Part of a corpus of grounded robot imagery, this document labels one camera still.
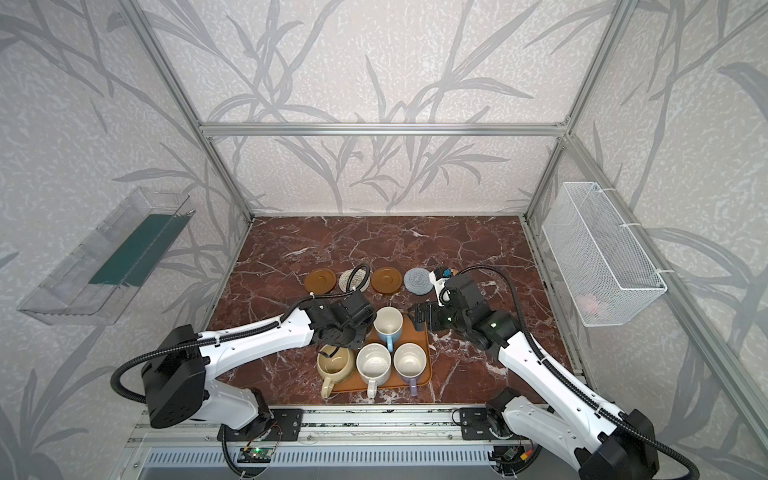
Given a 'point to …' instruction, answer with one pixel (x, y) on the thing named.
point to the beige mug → (336, 369)
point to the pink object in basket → (589, 302)
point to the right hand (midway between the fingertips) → (421, 301)
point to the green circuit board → (255, 455)
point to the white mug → (373, 363)
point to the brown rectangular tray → (409, 335)
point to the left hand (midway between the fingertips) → (363, 331)
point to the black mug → (335, 334)
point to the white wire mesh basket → (604, 271)
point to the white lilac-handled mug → (410, 360)
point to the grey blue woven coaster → (417, 281)
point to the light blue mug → (388, 323)
